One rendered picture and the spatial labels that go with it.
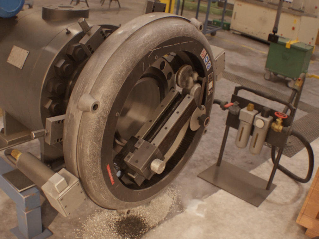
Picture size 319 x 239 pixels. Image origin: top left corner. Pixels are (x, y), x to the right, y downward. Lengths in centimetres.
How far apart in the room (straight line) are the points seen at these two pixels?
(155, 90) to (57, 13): 52
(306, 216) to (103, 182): 113
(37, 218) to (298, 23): 625
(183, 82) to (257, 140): 75
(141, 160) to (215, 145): 143
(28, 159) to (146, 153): 41
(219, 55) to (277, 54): 300
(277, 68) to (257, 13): 329
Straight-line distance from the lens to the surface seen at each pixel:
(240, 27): 792
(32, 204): 146
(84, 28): 102
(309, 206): 183
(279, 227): 190
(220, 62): 153
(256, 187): 214
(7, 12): 154
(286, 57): 444
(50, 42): 135
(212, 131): 272
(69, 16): 148
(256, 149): 198
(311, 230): 190
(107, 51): 101
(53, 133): 105
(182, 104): 130
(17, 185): 147
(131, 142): 125
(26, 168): 122
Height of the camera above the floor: 112
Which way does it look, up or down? 25 degrees down
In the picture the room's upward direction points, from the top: 8 degrees clockwise
